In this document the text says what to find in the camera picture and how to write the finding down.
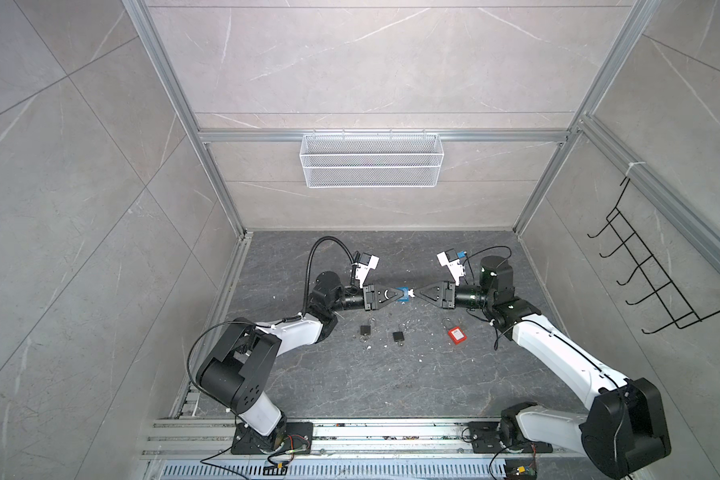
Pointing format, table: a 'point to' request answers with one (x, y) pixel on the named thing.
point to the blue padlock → (405, 297)
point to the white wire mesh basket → (371, 161)
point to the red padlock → (457, 335)
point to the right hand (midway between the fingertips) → (416, 292)
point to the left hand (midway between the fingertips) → (402, 293)
